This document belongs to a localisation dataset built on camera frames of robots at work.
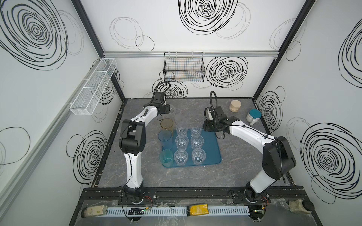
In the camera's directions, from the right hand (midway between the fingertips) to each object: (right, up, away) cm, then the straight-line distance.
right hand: (204, 126), depth 89 cm
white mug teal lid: (+37, +6, +11) cm, 39 cm away
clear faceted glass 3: (-5, -3, +10) cm, 11 cm away
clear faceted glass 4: (-4, -18, -2) cm, 19 cm away
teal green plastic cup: (-24, -19, -3) cm, 31 cm away
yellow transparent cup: (-24, +1, 0) cm, 24 cm away
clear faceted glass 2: (-14, -3, +8) cm, 17 cm away
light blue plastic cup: (-25, -7, +1) cm, 26 cm away
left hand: (-25, +13, +12) cm, 31 cm away
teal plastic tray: (-9, -13, -7) cm, 18 cm away
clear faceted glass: (-15, -19, -2) cm, 24 cm away
